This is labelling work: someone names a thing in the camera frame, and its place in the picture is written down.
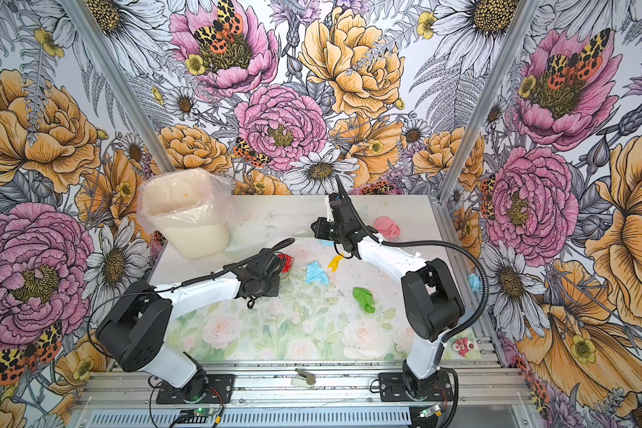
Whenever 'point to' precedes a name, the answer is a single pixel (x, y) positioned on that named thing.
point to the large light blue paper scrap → (315, 274)
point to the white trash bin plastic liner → (192, 210)
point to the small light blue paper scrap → (326, 242)
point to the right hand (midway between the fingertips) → (314, 232)
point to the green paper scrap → (365, 298)
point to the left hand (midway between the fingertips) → (268, 292)
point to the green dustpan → (247, 238)
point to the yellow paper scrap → (333, 265)
